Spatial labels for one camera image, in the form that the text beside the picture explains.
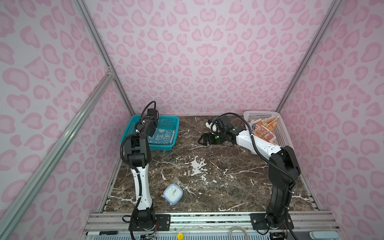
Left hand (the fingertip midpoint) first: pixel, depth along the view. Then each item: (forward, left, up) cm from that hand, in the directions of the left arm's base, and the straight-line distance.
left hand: (142, 129), depth 102 cm
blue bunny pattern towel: (-2, -13, -6) cm, 14 cm away
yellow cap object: (-60, -29, +2) cm, 67 cm away
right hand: (-15, -42, +8) cm, 45 cm away
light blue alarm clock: (-41, -24, -5) cm, 48 cm away
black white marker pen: (-58, +8, -5) cm, 58 cm away
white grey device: (-60, -96, -8) cm, 114 cm away
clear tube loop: (-57, -56, -6) cm, 80 cm away
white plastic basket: (-5, -94, -1) cm, 94 cm away
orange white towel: (-2, -83, 0) cm, 83 cm away
